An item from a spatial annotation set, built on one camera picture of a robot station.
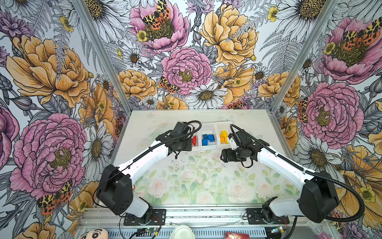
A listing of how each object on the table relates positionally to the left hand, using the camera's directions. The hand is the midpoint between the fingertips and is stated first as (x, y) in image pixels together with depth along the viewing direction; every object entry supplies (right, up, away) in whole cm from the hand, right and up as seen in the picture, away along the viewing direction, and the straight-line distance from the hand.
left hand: (187, 149), depth 84 cm
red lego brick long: (+4, +3, +18) cm, 19 cm away
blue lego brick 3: (+11, +5, +20) cm, 24 cm away
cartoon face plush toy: (-37, -32, -20) cm, 53 cm away
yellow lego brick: (+22, +5, +16) cm, 28 cm away
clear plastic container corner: (+64, -35, -14) cm, 74 cm away
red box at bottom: (+23, -35, -18) cm, 45 cm away
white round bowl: (-2, -38, -11) cm, 40 cm away
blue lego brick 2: (+15, +5, +17) cm, 23 cm away
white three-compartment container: (+17, +11, +19) cm, 28 cm away
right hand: (+23, -6, -1) cm, 23 cm away
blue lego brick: (+11, +2, +17) cm, 21 cm away
